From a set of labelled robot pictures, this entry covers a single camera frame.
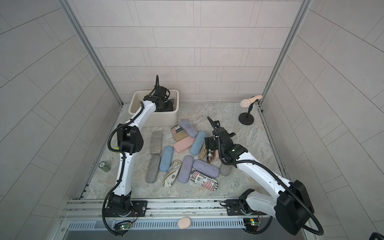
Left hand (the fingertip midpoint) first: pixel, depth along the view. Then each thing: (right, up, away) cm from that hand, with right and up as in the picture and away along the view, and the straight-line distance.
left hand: (172, 105), depth 104 cm
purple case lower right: (+23, -36, -22) cm, 48 cm away
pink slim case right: (+29, -29, -20) cm, 46 cm away
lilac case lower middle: (+12, -36, -23) cm, 44 cm away
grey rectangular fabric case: (-8, -24, -12) cm, 28 cm away
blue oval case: (0, -32, -19) cm, 38 cm away
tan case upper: (+7, -20, -8) cm, 22 cm away
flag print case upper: (+4, -16, -6) cm, 17 cm away
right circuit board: (+43, -57, -36) cm, 80 cm away
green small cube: (-16, -20, -41) cm, 49 cm away
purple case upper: (+13, -15, -8) cm, 21 cm away
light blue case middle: (+18, -24, -14) cm, 33 cm away
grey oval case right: (+34, -37, -23) cm, 55 cm away
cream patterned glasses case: (+5, -38, -25) cm, 46 cm away
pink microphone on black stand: (+53, -9, +2) cm, 54 cm away
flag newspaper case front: (+19, -40, -25) cm, 51 cm away
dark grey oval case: (-6, -38, -25) cm, 46 cm away
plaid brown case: (+25, -30, -20) cm, 43 cm away
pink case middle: (+9, -25, -11) cm, 29 cm away
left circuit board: (-15, -55, -39) cm, 69 cm away
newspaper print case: (+1, 0, -11) cm, 11 cm away
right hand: (+26, -19, -21) cm, 39 cm away
